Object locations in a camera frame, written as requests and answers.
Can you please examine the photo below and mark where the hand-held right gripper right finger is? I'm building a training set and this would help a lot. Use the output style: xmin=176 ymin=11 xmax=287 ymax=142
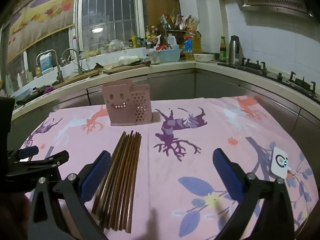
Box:
xmin=212 ymin=148 xmax=298 ymax=240

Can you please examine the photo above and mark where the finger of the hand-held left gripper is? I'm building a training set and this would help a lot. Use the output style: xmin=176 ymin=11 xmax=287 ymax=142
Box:
xmin=4 ymin=150 xmax=70 ymax=193
xmin=7 ymin=145 xmax=40 ymax=163

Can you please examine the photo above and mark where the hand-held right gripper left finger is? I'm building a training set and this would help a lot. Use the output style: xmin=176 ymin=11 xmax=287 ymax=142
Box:
xmin=27 ymin=150 xmax=112 ymax=240

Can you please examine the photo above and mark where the bundle of wooden chopsticks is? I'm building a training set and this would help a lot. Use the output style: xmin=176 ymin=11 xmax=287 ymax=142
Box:
xmin=91 ymin=130 xmax=142 ymax=233

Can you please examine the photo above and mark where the pink utensil holder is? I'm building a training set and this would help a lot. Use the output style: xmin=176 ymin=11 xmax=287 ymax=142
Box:
xmin=102 ymin=79 xmax=153 ymax=126

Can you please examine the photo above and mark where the black frying pan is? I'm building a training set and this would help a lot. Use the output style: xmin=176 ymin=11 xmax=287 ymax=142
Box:
xmin=16 ymin=87 xmax=42 ymax=105

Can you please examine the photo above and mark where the printed pink tablecloth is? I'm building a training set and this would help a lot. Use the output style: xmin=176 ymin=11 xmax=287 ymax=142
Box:
xmin=19 ymin=96 xmax=316 ymax=240

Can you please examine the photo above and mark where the white square device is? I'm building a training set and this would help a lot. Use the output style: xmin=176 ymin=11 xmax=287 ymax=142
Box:
xmin=270 ymin=147 xmax=293 ymax=179

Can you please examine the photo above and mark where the blue label detergent jug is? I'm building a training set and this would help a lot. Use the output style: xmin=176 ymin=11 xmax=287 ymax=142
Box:
xmin=39 ymin=52 xmax=54 ymax=75

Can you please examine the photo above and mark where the angular steel faucet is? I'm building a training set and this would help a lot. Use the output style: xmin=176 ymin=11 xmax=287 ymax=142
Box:
xmin=36 ymin=49 xmax=64 ymax=83

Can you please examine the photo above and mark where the wooden cutting board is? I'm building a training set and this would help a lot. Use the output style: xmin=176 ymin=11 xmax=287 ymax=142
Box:
xmin=104 ymin=64 xmax=150 ymax=75
xmin=54 ymin=70 xmax=100 ymax=89

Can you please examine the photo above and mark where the curved steel faucet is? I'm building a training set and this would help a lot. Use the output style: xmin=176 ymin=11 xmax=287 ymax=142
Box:
xmin=61 ymin=48 xmax=83 ymax=75

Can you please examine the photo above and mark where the kitchen counter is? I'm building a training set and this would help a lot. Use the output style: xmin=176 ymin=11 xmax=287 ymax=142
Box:
xmin=11 ymin=61 xmax=320 ymax=155

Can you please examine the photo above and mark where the black gas stove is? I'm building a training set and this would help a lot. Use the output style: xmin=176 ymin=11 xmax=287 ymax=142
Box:
xmin=217 ymin=57 xmax=320 ymax=103

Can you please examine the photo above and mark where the fruit print roller blind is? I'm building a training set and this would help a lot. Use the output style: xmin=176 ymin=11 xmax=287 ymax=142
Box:
xmin=6 ymin=0 xmax=75 ymax=63

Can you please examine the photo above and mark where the white bowl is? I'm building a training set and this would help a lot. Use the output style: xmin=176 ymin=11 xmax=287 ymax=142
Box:
xmin=193 ymin=53 xmax=214 ymax=63

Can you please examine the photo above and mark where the white plastic bag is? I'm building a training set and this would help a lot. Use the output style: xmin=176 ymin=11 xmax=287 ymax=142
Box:
xmin=119 ymin=55 xmax=139 ymax=64

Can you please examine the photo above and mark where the kitchen cleaver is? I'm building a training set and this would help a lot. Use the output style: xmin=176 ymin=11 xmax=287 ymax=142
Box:
xmin=125 ymin=59 xmax=152 ymax=67

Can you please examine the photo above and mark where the green glass bottle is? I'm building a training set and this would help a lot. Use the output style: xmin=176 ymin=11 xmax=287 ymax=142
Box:
xmin=219 ymin=36 xmax=227 ymax=62

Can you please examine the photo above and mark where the steel kettle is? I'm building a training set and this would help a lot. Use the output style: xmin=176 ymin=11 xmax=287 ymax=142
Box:
xmin=229 ymin=35 xmax=244 ymax=64

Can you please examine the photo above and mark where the clear plastic bag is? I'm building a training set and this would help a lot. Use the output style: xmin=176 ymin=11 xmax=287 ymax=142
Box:
xmin=104 ymin=40 xmax=125 ymax=53

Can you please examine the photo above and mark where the glass jar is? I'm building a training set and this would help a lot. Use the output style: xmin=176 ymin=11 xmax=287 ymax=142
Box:
xmin=149 ymin=51 xmax=160 ymax=65

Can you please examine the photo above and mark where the blue plastic basin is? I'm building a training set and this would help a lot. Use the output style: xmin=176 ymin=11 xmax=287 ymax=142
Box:
xmin=157 ymin=49 xmax=183 ymax=63

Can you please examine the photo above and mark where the yellow cooking oil bottle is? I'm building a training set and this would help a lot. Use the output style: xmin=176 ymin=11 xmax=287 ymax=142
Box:
xmin=184 ymin=29 xmax=202 ymax=61

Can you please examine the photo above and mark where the white plastic jug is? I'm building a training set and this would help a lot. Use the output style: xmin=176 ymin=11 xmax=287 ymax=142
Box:
xmin=167 ymin=34 xmax=180 ymax=50

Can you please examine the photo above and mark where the row of sauce bottles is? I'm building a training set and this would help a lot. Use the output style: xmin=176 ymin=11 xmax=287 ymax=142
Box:
xmin=129 ymin=25 xmax=165 ymax=49

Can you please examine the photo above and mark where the barred window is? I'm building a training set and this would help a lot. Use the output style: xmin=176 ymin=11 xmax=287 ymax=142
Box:
xmin=75 ymin=0 xmax=143 ymax=53

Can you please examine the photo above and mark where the rack of seasoning packets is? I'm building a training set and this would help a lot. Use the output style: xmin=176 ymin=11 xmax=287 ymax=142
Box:
xmin=160 ymin=10 xmax=200 ymax=30

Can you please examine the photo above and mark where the brown wooden panel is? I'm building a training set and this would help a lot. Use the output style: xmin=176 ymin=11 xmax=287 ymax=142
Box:
xmin=145 ymin=0 xmax=181 ymax=28

